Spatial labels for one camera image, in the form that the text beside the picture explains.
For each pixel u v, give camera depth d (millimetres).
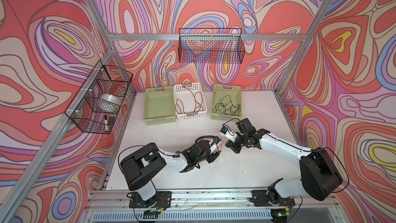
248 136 664
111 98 737
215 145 718
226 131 763
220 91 1175
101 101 691
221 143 755
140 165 473
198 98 1148
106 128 710
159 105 1106
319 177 426
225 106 1102
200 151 664
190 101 1124
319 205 731
